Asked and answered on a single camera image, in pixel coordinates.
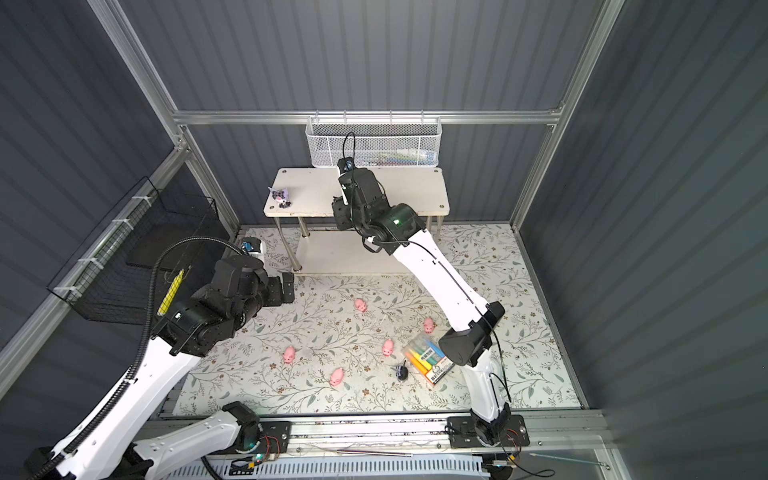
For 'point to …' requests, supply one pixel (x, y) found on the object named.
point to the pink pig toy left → (289, 354)
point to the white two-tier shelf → (300, 200)
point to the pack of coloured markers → (429, 360)
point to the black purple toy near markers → (402, 372)
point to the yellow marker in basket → (171, 293)
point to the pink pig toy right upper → (429, 325)
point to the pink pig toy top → (360, 305)
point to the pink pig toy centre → (388, 347)
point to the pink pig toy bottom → (336, 376)
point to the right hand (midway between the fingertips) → (345, 205)
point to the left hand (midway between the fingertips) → (273, 276)
